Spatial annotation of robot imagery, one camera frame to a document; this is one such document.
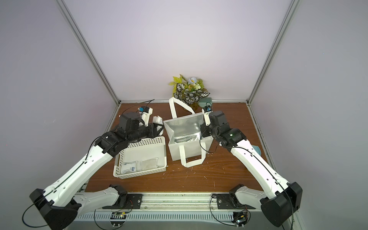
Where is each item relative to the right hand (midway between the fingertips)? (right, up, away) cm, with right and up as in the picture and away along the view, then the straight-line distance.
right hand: (204, 121), depth 75 cm
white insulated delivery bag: (-9, -11, -5) cm, 15 cm away
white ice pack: (-23, +1, -7) cm, 24 cm away
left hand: (-21, -2, -5) cm, 22 cm away
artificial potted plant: (-8, +18, +17) cm, 26 cm away
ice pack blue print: (-43, -27, +7) cm, 52 cm away
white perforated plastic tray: (-36, -24, +15) cm, 46 cm away
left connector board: (-45, -51, -3) cm, 68 cm away
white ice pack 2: (-32, -26, +9) cm, 42 cm away
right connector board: (+18, -48, -5) cm, 52 cm away
